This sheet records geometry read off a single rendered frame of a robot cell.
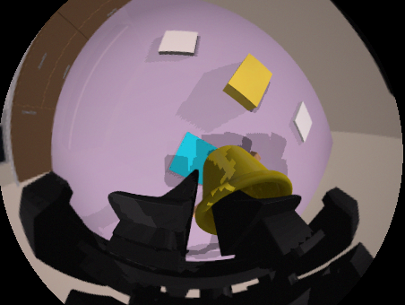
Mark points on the white flat rectangular block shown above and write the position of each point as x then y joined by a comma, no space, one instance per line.
178,43

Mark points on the yellow rectangular block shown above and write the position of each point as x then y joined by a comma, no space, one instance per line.
248,83

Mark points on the brown wooden beam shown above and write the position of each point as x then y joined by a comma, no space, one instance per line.
256,156

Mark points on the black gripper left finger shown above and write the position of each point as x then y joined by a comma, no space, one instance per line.
173,211

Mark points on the yellow cup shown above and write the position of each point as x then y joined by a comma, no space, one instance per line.
230,168

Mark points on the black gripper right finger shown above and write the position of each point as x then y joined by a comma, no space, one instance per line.
236,214

